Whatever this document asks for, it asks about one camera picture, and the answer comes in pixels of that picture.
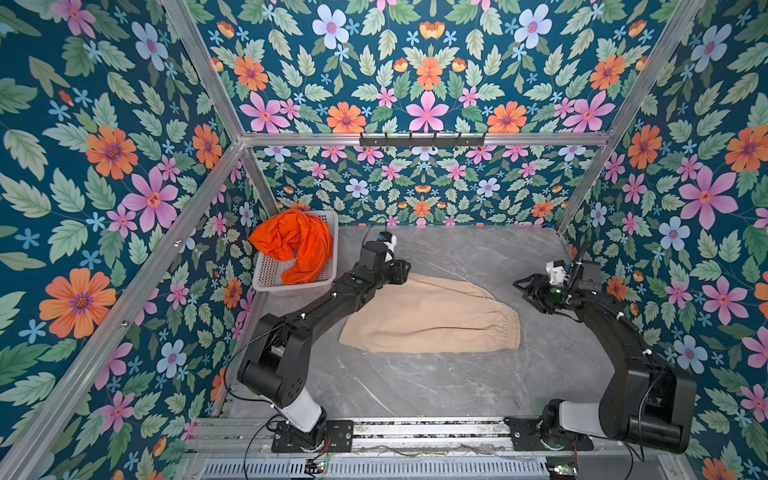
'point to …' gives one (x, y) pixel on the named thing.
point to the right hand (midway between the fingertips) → (520, 285)
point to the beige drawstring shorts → (432, 314)
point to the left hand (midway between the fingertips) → (411, 258)
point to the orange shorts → (295, 235)
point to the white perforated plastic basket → (269, 272)
